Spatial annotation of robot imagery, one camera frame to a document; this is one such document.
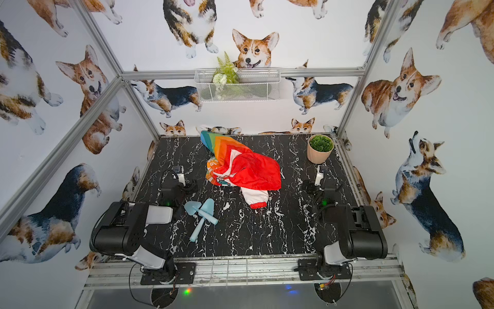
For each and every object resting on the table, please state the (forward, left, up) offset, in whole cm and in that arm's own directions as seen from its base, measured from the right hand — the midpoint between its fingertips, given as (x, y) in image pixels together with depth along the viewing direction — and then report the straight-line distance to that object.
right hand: (313, 174), depth 93 cm
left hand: (+1, +61, 0) cm, 61 cm away
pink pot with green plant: (+15, -5, +2) cm, 16 cm away
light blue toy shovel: (-14, +58, -6) cm, 60 cm away
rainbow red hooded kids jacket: (+8, +40, -2) cm, 41 cm away
